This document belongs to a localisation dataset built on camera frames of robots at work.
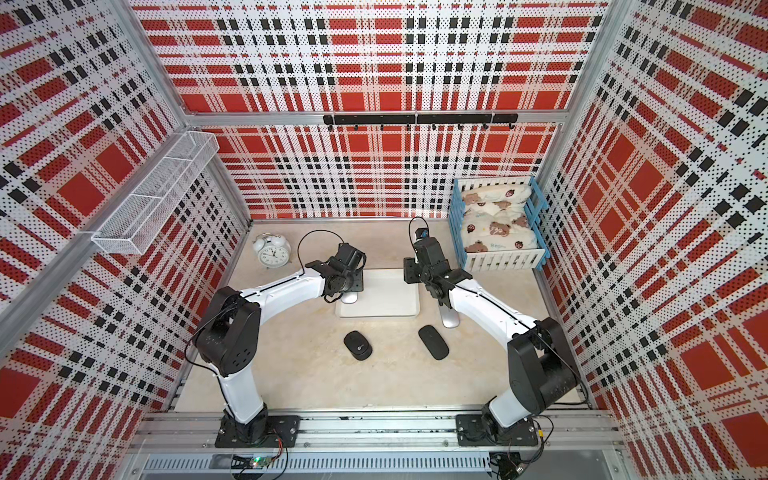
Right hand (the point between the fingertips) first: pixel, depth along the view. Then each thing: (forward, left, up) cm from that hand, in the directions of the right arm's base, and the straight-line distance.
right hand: (416, 261), depth 88 cm
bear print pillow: (+31, -33, -1) cm, 45 cm away
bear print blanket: (+22, -28, -8) cm, 37 cm away
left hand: (0, +19, -9) cm, 21 cm away
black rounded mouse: (-20, +18, -15) cm, 30 cm away
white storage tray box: (-2, +10, -16) cm, 19 cm away
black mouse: (-18, -5, -16) cm, 25 cm away
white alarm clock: (+11, +49, -8) cm, 51 cm away
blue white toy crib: (+9, -41, -12) cm, 44 cm away
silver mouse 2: (-9, -11, -18) cm, 23 cm away
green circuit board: (-48, +38, -14) cm, 62 cm away
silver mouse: (-6, +21, -10) cm, 24 cm away
